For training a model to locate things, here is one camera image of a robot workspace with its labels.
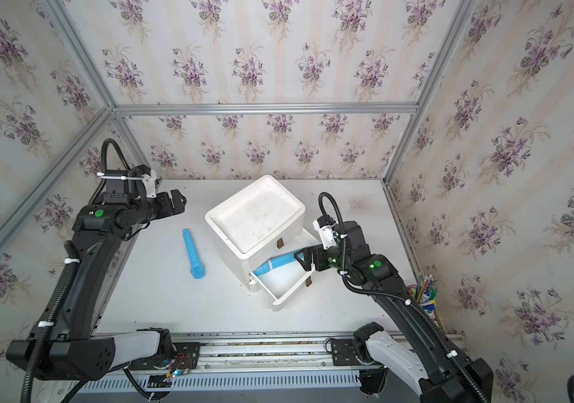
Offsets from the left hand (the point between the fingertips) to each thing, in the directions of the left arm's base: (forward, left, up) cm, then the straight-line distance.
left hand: (171, 203), depth 73 cm
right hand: (-11, -42, -10) cm, 45 cm away
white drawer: (-16, -33, -20) cm, 42 cm away
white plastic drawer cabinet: (-4, -25, -6) cm, 26 cm away
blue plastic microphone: (-10, -31, -18) cm, 38 cm away
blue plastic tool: (-9, -3, -27) cm, 28 cm away
